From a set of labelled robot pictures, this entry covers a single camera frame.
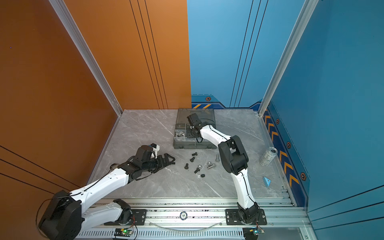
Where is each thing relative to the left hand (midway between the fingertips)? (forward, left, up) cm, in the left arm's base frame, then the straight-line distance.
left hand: (171, 160), depth 83 cm
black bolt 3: (0, -8, -9) cm, 12 cm away
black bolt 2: (+6, -11, -9) cm, 16 cm away
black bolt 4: (-2, -14, -9) cm, 17 cm away
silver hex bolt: (+2, -23, -9) cm, 24 cm away
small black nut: (-5, -18, -9) cm, 21 cm away
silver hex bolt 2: (+5, -27, -8) cm, 29 cm away
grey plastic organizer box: (+19, -3, -8) cm, 21 cm away
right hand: (+23, -9, -4) cm, 25 cm away
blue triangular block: (-8, -53, -7) cm, 55 cm away
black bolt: (+9, -13, -8) cm, 18 cm away
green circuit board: (-32, +20, -11) cm, 39 cm away
